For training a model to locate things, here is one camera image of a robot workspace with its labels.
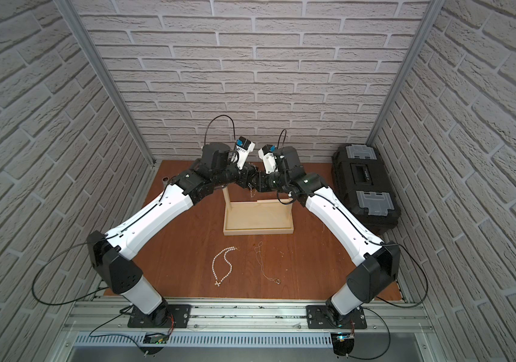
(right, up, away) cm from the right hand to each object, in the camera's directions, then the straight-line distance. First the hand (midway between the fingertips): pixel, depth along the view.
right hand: (254, 180), depth 75 cm
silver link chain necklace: (-3, -7, +30) cm, 31 cm away
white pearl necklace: (-12, -29, +14) cm, 34 cm away
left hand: (+3, +5, -2) cm, 6 cm away
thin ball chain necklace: (+1, -29, +13) cm, 32 cm away
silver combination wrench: (-47, 0, +35) cm, 59 cm away
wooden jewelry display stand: (0, -16, +23) cm, 28 cm away
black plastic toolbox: (+44, -2, +16) cm, 47 cm away
